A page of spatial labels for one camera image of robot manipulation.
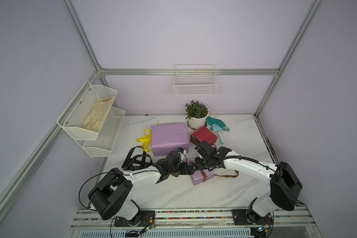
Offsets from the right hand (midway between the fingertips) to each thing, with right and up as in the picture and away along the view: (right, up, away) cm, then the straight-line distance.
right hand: (199, 166), depth 85 cm
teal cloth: (+13, +28, +30) cm, 43 cm away
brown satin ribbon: (+21, -6, +2) cm, 22 cm away
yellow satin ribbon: (-35, +14, +19) cm, 43 cm away
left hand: (-5, -2, +1) cm, 5 cm away
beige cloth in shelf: (-57, +29, -6) cm, 64 cm away
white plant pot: (-1, +26, +25) cm, 36 cm away
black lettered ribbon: (-40, +2, +11) cm, 41 cm away
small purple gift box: (-2, -4, -5) cm, 6 cm away
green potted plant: (-1, +35, +15) cm, 38 cm away
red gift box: (+5, +18, +15) cm, 24 cm away
